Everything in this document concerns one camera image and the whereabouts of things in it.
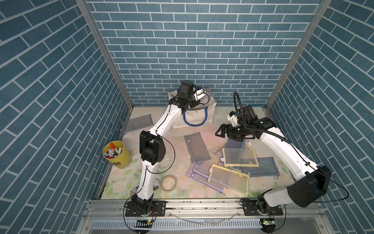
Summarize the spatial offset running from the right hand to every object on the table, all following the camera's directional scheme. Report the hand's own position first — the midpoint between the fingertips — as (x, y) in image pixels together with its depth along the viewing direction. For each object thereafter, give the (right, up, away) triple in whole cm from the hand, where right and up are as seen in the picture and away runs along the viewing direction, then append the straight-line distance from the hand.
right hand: (223, 135), depth 77 cm
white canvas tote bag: (-12, +12, +16) cm, 23 cm away
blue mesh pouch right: (+29, -20, +9) cm, 36 cm away
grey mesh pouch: (-64, +5, +34) cm, 72 cm away
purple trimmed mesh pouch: (-12, -23, +9) cm, 27 cm away
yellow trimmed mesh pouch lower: (+4, -26, +7) cm, 28 cm away
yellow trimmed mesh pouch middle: (+13, -15, +12) cm, 23 cm away
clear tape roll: (-30, -28, +5) cm, 42 cm away
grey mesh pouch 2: (-13, -12, +17) cm, 25 cm away
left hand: (-12, +25, +13) cm, 31 cm away
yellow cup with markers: (-62, -10, +5) cm, 63 cm away
